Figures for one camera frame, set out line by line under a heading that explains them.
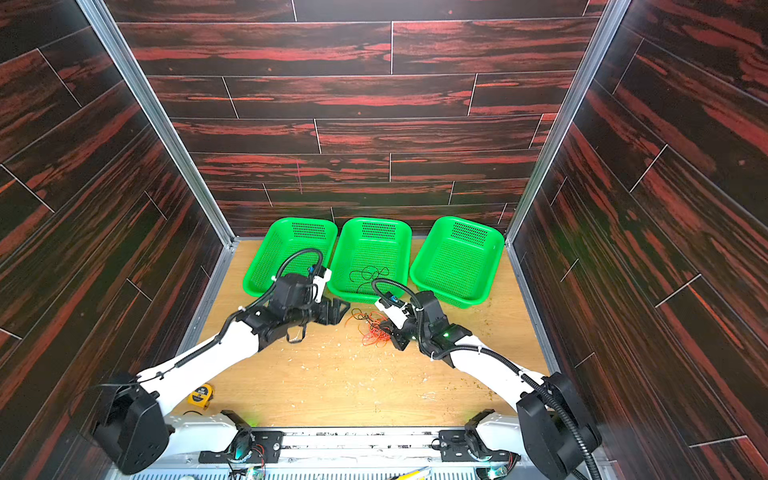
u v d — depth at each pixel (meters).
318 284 0.65
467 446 0.72
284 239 1.18
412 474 0.70
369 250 1.16
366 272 1.06
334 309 0.72
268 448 0.73
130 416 0.40
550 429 0.41
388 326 0.74
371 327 0.83
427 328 0.64
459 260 1.11
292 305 0.63
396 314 0.72
